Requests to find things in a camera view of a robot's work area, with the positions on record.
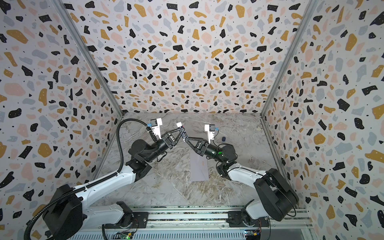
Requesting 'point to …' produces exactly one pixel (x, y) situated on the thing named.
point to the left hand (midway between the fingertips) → (183, 129)
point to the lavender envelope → (198, 167)
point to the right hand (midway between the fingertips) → (184, 140)
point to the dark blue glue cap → (223, 138)
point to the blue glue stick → (179, 125)
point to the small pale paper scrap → (258, 129)
